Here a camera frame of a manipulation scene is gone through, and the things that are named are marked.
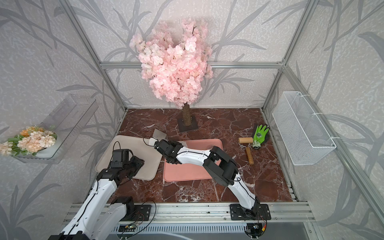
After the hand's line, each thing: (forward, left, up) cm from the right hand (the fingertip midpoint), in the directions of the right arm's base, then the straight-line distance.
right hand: (175, 143), depth 93 cm
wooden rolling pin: (+4, -48, -4) cm, 48 cm away
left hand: (-13, +16, +3) cm, 21 cm away
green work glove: (+8, -57, -5) cm, 58 cm away
